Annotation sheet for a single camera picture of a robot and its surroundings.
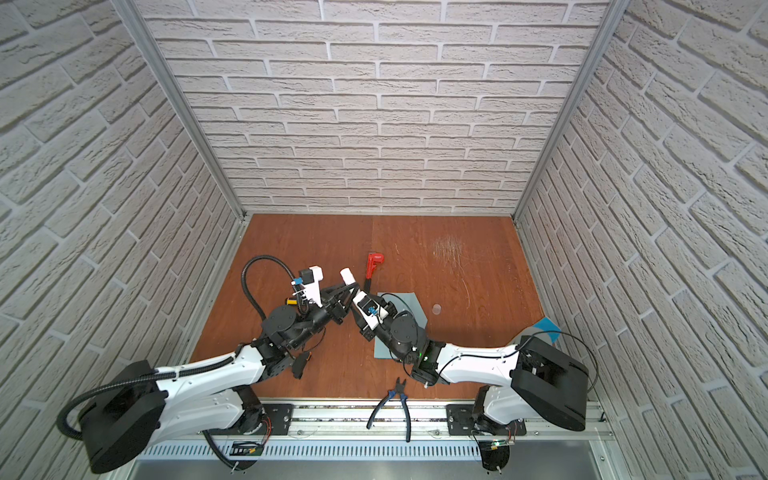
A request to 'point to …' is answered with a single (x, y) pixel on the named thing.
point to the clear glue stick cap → (436, 309)
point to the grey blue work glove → (547, 325)
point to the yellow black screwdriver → (289, 301)
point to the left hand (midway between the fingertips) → (357, 282)
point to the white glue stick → (347, 277)
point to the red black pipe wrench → (373, 259)
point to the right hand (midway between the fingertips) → (358, 297)
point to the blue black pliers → (399, 388)
